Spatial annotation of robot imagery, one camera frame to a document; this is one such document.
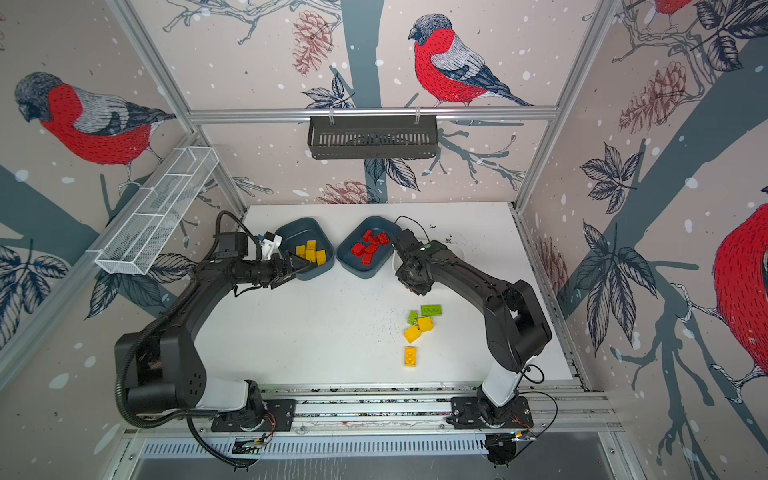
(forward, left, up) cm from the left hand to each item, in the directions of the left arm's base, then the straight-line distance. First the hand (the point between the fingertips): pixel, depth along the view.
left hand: (299, 268), depth 82 cm
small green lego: (-8, -33, -16) cm, 37 cm away
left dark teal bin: (+26, +10, -16) cm, 32 cm away
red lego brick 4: (+14, -17, -16) cm, 27 cm away
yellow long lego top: (+15, -1, -16) cm, 22 cm away
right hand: (0, -30, -9) cm, 31 cm away
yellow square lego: (+15, +3, -14) cm, 21 cm away
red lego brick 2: (+17, -14, -14) cm, 26 cm away
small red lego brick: (+24, -17, -15) cm, 33 cm away
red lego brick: (+23, -23, -16) cm, 36 cm away
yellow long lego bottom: (-19, -31, -17) cm, 40 cm away
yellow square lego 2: (-10, -36, -15) cm, 41 cm away
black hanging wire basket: (+50, -18, +11) cm, 54 cm away
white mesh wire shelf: (-1, +36, +13) cm, 38 cm away
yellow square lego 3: (-13, -32, -15) cm, 38 cm away
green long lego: (-5, -39, -17) cm, 43 cm away
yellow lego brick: (+18, +7, -16) cm, 25 cm away
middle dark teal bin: (+23, -13, -13) cm, 30 cm away
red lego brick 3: (+18, -19, -15) cm, 30 cm away
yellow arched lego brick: (+20, +3, -15) cm, 25 cm away
